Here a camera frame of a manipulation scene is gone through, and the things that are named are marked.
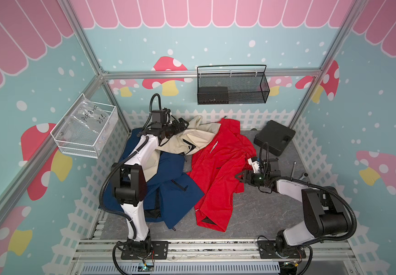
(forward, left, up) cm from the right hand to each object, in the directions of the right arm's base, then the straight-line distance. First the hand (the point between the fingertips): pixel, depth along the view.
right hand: (238, 176), depth 91 cm
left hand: (+21, +29, +16) cm, 39 cm away
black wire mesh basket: (+41, +2, +30) cm, 51 cm away
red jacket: (+7, +12, -3) cm, 15 cm away
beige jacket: (+20, +29, +7) cm, 36 cm away
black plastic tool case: (+30, -29, -1) cm, 42 cm away
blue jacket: (-7, +36, -2) cm, 37 cm away
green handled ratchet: (+4, -39, -5) cm, 40 cm away
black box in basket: (+31, +13, +30) cm, 45 cm away
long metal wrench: (+3, -31, -6) cm, 32 cm away
